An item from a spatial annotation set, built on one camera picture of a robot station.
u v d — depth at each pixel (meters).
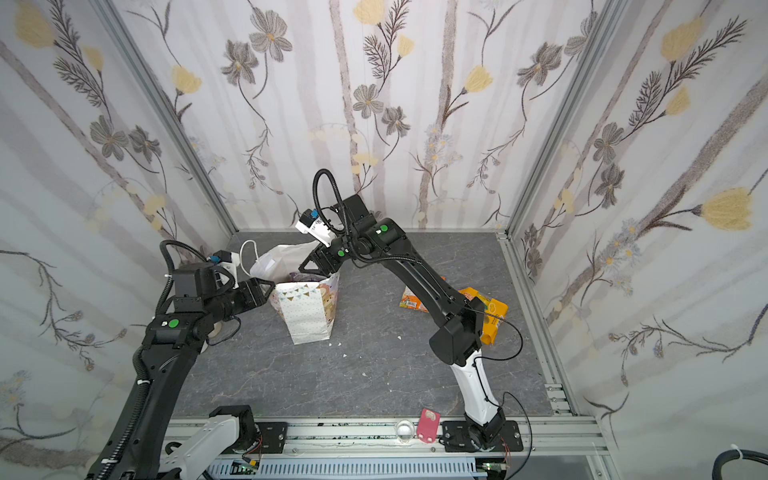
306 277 0.86
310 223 0.64
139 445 0.39
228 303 0.60
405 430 0.76
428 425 0.76
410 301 0.99
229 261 0.66
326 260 0.64
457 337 0.56
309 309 0.80
